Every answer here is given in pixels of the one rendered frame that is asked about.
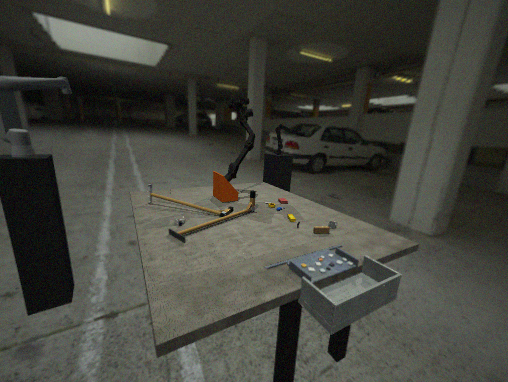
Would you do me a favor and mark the tan wooden pole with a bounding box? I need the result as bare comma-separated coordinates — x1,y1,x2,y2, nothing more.
169,191,256,243

